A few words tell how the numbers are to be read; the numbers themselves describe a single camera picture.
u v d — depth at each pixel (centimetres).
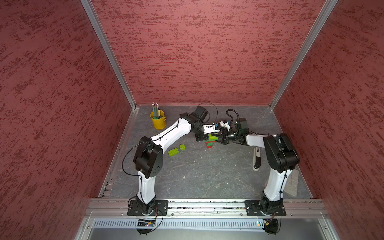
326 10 72
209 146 96
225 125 92
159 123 100
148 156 49
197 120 66
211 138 87
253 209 73
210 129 76
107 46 85
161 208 74
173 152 95
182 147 95
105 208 77
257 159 87
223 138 90
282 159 52
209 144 92
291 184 80
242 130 81
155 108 98
